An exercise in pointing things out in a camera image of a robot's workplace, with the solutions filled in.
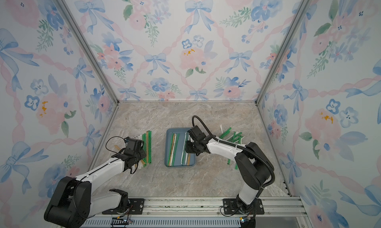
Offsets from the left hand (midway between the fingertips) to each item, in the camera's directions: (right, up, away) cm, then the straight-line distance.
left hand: (142, 151), depth 91 cm
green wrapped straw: (+3, +2, +4) cm, 6 cm away
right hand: (+28, +2, -2) cm, 28 cm away
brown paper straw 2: (+29, -2, -1) cm, 29 cm away
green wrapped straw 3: (+61, +7, +9) cm, 62 cm away
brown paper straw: (+18, +1, +2) cm, 18 cm away
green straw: (+17, +4, +4) cm, 18 cm away
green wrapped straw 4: (+53, -6, -2) cm, 53 cm away
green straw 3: (+26, +1, +1) cm, 26 cm away
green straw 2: (+21, +1, +3) cm, 21 cm away
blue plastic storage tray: (+22, -6, -3) cm, 23 cm away
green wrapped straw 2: (-1, +7, +8) cm, 11 cm away
